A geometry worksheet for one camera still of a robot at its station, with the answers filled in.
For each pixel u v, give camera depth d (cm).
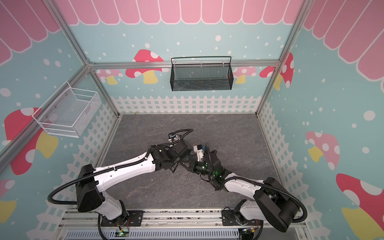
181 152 58
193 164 70
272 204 43
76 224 74
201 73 94
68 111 116
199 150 75
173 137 68
